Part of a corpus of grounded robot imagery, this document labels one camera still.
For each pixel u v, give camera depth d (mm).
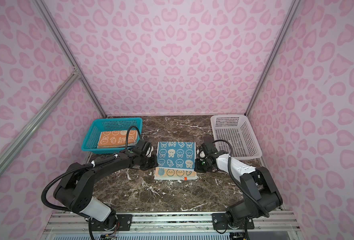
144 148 733
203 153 797
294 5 691
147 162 766
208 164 686
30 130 638
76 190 445
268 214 411
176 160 932
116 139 1023
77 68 903
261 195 427
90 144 962
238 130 1099
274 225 731
